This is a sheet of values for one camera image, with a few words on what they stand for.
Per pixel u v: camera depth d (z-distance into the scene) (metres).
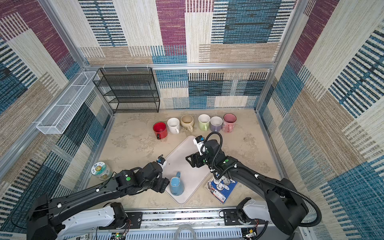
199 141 0.73
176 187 0.74
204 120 1.04
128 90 1.09
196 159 0.72
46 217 0.40
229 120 1.03
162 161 0.70
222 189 0.80
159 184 0.69
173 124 1.05
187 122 1.03
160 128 1.05
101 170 0.81
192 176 0.87
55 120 0.70
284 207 0.41
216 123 1.07
